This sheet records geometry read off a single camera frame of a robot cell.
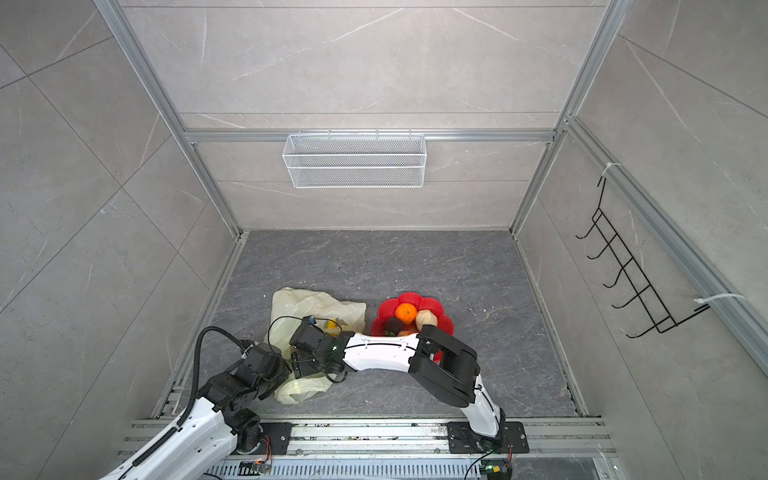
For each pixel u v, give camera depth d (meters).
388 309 0.94
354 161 1.01
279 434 0.73
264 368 0.65
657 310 0.61
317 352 0.63
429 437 0.75
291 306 0.84
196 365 0.58
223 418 0.55
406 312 0.91
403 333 0.86
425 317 0.89
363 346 0.56
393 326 0.88
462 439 0.73
